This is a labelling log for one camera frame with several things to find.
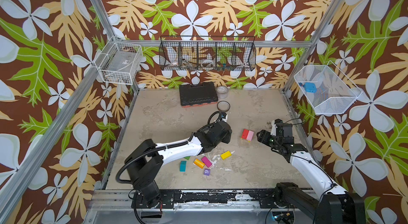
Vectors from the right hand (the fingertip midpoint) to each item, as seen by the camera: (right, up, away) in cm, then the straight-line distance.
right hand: (260, 134), depth 87 cm
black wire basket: (-27, +49, +11) cm, 57 cm away
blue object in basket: (+28, +26, 0) cm, 39 cm away
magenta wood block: (-30, -15, -1) cm, 33 cm away
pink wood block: (-4, -1, +5) cm, 6 cm away
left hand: (-19, +4, -3) cm, 19 cm away
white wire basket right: (+35, +24, -4) cm, 43 cm away
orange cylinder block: (-34, -15, -2) cm, 37 cm away
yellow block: (-19, -12, +2) cm, 22 cm away
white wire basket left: (-78, +40, 0) cm, 88 cm away
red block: (-6, -1, +8) cm, 10 cm away
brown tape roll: (-17, +16, +24) cm, 34 cm away
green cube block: (-40, -13, 0) cm, 42 cm away
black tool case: (-40, +23, +25) cm, 52 cm away
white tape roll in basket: (-29, +43, +12) cm, 53 cm away
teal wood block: (-43, -17, -2) cm, 46 cm away
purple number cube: (-29, -19, -5) cm, 35 cm away
